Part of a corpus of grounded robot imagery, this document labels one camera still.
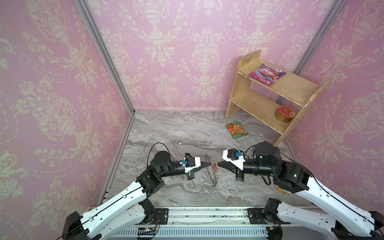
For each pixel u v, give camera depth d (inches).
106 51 33.7
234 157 18.9
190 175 21.6
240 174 20.2
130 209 23.7
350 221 15.5
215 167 23.8
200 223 28.7
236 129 42.9
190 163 19.4
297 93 27.5
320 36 30.6
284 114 33.6
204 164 23.6
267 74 29.4
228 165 20.0
